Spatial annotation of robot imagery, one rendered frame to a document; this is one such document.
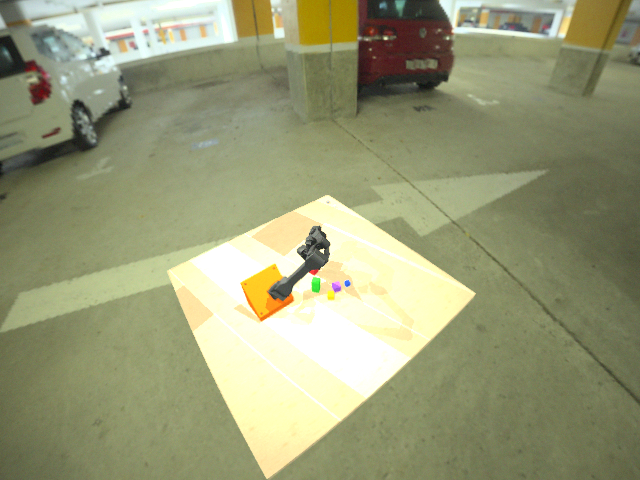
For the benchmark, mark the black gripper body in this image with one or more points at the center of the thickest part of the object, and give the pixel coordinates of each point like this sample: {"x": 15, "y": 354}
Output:
{"x": 303, "y": 250}

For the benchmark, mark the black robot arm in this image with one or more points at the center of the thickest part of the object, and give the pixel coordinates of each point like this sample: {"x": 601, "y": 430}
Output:
{"x": 315, "y": 259}

